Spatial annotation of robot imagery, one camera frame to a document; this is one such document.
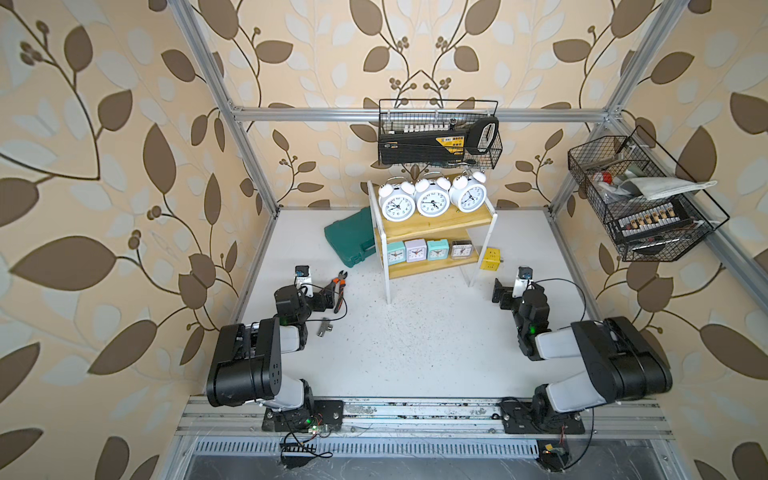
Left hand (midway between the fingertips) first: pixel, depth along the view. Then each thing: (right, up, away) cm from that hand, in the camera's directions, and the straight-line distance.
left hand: (318, 280), depth 93 cm
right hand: (+61, 0, 0) cm, 61 cm away
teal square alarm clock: (+24, +9, -9) cm, 28 cm away
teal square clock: (+36, +10, -8) cm, 38 cm away
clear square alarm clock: (+43, +10, -8) cm, 45 cm away
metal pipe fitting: (+3, -13, -4) cm, 14 cm away
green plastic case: (+8, +13, +19) cm, 24 cm away
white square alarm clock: (+30, +10, -10) cm, 33 cm away
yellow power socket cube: (+56, +6, +6) cm, 57 cm away
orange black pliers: (+6, -1, +7) cm, 9 cm away
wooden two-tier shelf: (+39, +17, -20) cm, 47 cm away
